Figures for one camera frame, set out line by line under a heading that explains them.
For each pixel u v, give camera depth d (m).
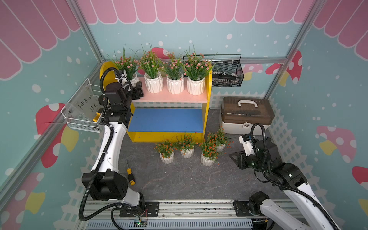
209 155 0.79
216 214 0.74
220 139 0.85
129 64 0.60
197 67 0.60
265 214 0.61
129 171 0.87
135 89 0.64
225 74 0.92
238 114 0.89
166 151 0.81
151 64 0.62
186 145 0.82
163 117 0.96
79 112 0.66
